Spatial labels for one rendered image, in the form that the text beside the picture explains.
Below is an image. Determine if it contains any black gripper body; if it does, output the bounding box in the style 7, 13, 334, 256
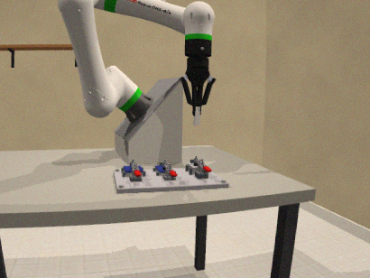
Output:
185, 57, 210, 84

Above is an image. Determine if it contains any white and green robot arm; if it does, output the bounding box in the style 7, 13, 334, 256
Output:
58, 0, 215, 123

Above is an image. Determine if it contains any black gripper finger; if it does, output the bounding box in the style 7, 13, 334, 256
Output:
197, 74, 216, 125
180, 74, 198, 125

